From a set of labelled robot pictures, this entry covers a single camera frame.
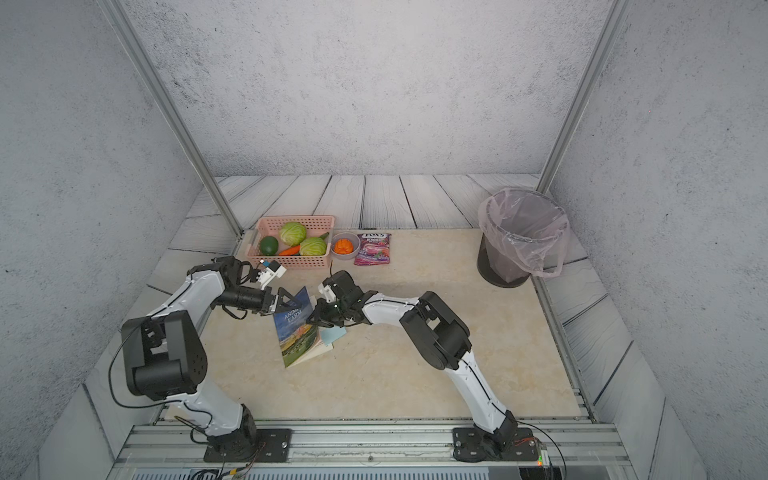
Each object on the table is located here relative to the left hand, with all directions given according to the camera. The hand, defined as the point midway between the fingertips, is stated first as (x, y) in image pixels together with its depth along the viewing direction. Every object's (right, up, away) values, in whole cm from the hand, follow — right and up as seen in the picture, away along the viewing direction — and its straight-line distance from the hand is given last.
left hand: (294, 306), depth 85 cm
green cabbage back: (-9, +22, +26) cm, 36 cm away
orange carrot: (-9, +15, +26) cm, 32 cm away
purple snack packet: (+20, +16, +27) cm, 37 cm away
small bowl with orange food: (+10, +18, +24) cm, 31 cm away
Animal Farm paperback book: (+1, -10, +3) cm, 11 cm away
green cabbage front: (0, +17, +22) cm, 28 cm away
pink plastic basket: (-22, +25, +34) cm, 48 cm away
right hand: (+2, -6, +3) cm, 7 cm away
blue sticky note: (+9, -9, +5) cm, 14 cm away
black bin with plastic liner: (+71, +21, +16) cm, 76 cm away
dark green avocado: (-19, +18, +27) cm, 37 cm away
